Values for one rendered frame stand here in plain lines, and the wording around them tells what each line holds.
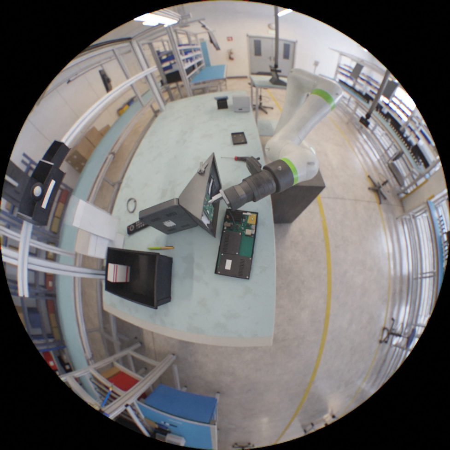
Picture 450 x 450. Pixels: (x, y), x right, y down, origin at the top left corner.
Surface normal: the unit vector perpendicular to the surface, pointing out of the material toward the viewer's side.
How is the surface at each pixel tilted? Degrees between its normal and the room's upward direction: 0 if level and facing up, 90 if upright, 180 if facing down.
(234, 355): 0
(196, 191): 0
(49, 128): 90
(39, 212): 93
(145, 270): 0
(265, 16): 90
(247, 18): 90
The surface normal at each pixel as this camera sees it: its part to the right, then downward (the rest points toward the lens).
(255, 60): -0.02, 0.95
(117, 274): 0.99, 0.02
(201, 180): -0.11, -0.30
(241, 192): 0.18, -0.34
